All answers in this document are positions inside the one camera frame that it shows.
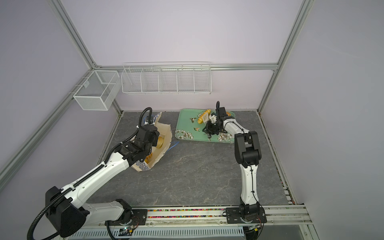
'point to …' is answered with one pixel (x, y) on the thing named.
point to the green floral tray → (187, 127)
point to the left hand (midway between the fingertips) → (148, 133)
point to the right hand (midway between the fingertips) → (204, 131)
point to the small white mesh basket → (98, 91)
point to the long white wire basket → (191, 78)
